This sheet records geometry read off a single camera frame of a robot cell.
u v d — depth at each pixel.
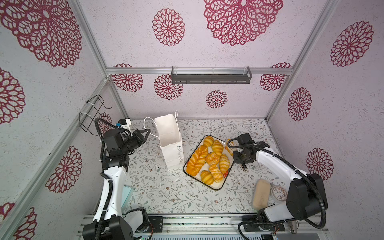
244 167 0.77
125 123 0.67
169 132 0.93
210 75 0.95
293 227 0.71
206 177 0.85
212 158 0.93
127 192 0.81
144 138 0.70
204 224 0.75
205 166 0.94
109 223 0.38
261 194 0.80
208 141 1.03
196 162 0.93
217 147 1.00
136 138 0.64
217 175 0.87
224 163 0.91
